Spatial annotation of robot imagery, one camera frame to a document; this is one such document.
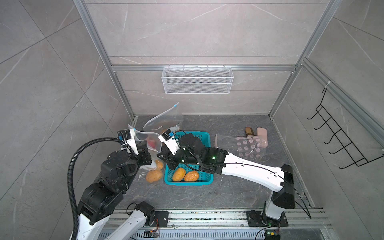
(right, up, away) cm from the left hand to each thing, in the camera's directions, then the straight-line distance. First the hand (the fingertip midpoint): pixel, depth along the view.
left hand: (147, 140), depth 58 cm
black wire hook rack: (+86, -8, +2) cm, 86 cm away
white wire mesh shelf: (+21, +38, +43) cm, 61 cm away
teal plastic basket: (+24, -25, +28) cm, 45 cm away
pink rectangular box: (+67, -2, +46) cm, 81 cm away
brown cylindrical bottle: (+58, +2, +49) cm, 76 cm away
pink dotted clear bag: (+55, -8, +35) cm, 66 cm away
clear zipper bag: (+4, +10, +26) cm, 28 cm away
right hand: (+4, -7, +3) cm, 9 cm away
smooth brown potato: (-3, -20, +18) cm, 27 cm away
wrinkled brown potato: (+17, -23, +25) cm, 38 cm away
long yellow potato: (+10, -22, +26) cm, 35 cm away
